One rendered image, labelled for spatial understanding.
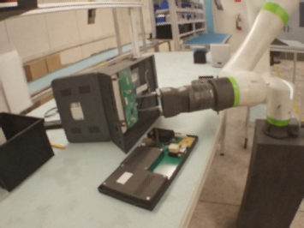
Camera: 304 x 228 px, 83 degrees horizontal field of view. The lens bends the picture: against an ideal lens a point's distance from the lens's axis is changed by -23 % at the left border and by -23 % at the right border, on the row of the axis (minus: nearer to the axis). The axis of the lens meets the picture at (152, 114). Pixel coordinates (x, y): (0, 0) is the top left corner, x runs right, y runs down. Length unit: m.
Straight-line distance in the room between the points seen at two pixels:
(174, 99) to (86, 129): 0.26
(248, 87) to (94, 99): 0.42
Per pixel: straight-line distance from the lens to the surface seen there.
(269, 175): 1.07
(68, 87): 0.60
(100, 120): 0.60
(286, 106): 0.96
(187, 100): 0.57
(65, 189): 0.51
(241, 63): 0.75
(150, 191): 0.41
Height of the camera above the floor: 1.31
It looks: 24 degrees down
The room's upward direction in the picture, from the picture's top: 8 degrees counter-clockwise
